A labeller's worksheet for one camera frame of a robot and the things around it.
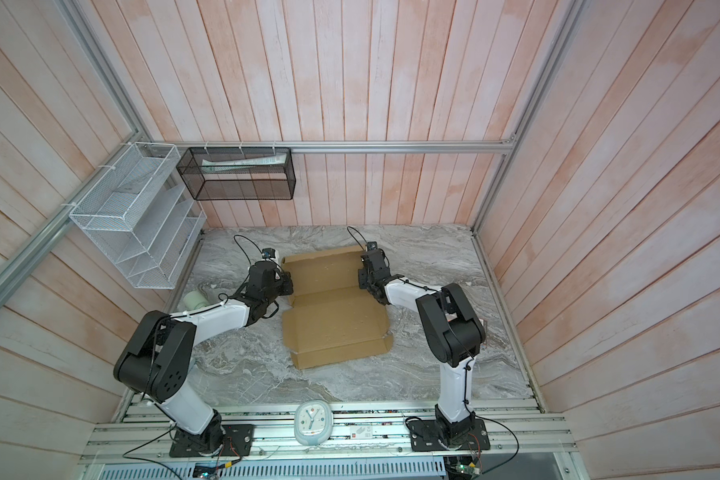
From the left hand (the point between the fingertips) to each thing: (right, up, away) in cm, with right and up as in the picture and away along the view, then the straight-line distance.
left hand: (289, 278), depth 95 cm
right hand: (+26, +2, +6) cm, 27 cm away
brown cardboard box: (+14, -13, -1) cm, 19 cm away
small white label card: (+23, -38, -21) cm, 49 cm away
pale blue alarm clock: (+11, -35, -21) cm, 42 cm away
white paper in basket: (-16, +36, -5) cm, 39 cm away
